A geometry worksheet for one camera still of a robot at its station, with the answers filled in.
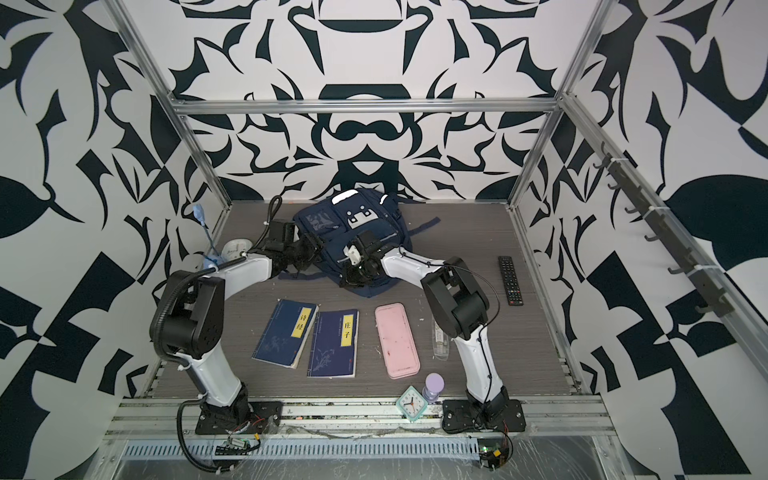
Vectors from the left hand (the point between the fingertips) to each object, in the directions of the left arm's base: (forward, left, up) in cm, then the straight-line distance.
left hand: (325, 240), depth 96 cm
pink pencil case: (-30, -22, -9) cm, 38 cm away
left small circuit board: (-52, +19, -13) cm, 57 cm away
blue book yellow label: (-26, +11, -10) cm, 30 cm away
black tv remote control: (-14, -59, -10) cm, 61 cm away
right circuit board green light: (-55, -42, -12) cm, 71 cm away
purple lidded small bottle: (-43, -29, -2) cm, 52 cm away
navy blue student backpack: (+15, -2, -7) cm, 17 cm away
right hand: (-12, -5, -5) cm, 14 cm away
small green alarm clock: (-45, -24, -9) cm, 52 cm away
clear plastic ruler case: (-30, -33, -9) cm, 46 cm away
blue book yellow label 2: (-29, -4, -10) cm, 31 cm away
